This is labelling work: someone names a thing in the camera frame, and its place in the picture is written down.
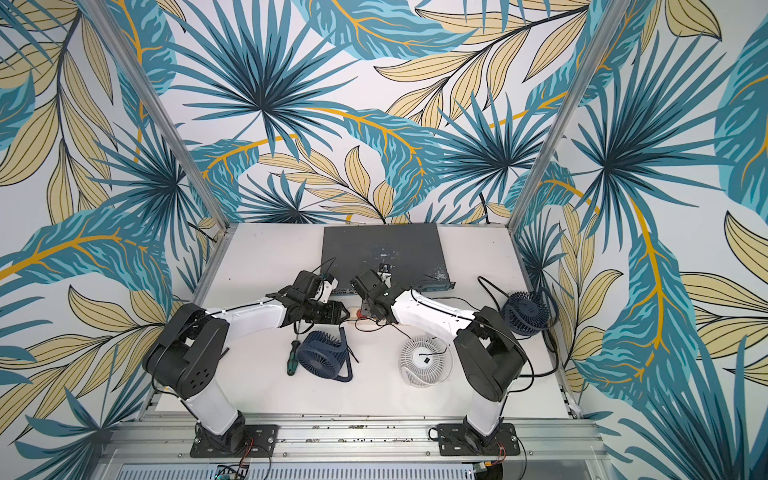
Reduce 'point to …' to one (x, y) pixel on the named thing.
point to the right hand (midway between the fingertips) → (357, 316)
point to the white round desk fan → (425, 361)
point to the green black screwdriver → (293, 358)
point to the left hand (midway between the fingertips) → (341, 316)
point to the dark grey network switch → (413, 253)
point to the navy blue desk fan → (322, 355)
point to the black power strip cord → (494, 286)
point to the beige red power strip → (352, 316)
